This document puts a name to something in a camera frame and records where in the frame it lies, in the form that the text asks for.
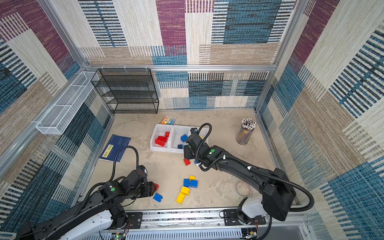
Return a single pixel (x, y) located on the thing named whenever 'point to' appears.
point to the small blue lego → (180, 146)
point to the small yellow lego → (192, 177)
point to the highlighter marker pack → (168, 120)
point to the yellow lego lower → (185, 190)
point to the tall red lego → (162, 138)
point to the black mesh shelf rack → (127, 90)
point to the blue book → (115, 142)
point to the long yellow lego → (180, 198)
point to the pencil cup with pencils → (248, 125)
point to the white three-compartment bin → (171, 138)
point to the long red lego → (160, 142)
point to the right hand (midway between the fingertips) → (190, 150)
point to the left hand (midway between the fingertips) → (153, 187)
